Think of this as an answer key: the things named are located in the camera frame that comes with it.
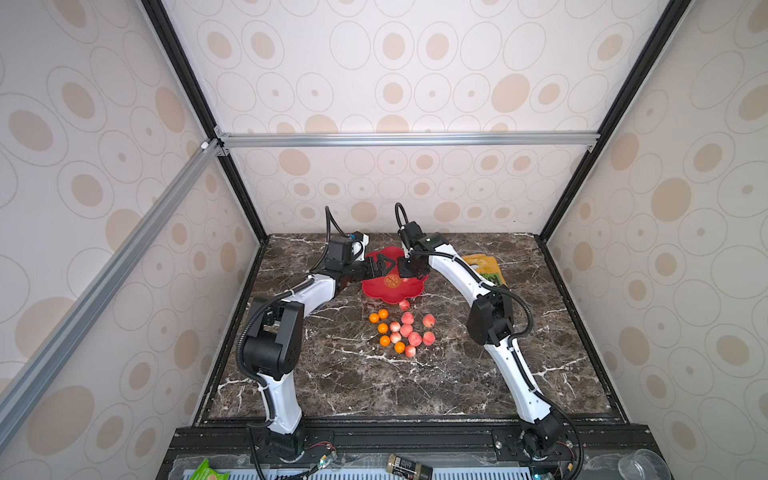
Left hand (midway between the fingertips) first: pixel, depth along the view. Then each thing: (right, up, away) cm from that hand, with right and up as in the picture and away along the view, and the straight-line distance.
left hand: (392, 262), depth 91 cm
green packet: (-44, -48, -23) cm, 69 cm away
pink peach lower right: (+11, -23, -2) cm, 25 cm away
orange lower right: (+2, -25, -3) cm, 26 cm away
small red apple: (+5, -26, -4) cm, 27 cm away
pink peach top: (+5, -18, +3) cm, 19 cm away
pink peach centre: (+4, -21, 0) cm, 21 cm away
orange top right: (-3, -16, +5) cm, 17 cm away
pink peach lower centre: (+6, -23, -2) cm, 24 cm away
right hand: (+8, -2, +12) cm, 15 cm away
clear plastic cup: (+60, -48, -20) cm, 80 cm away
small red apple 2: (+4, -14, +6) cm, 16 cm away
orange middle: (-3, -20, +1) cm, 21 cm away
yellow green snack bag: (+35, -2, +18) cm, 39 cm away
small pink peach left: (+1, -20, +1) cm, 20 cm away
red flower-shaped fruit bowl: (0, -9, +14) cm, 17 cm away
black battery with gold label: (+1, -47, -23) cm, 52 cm away
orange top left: (-6, -18, +3) cm, 19 cm away
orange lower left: (-3, -24, -2) cm, 24 cm away
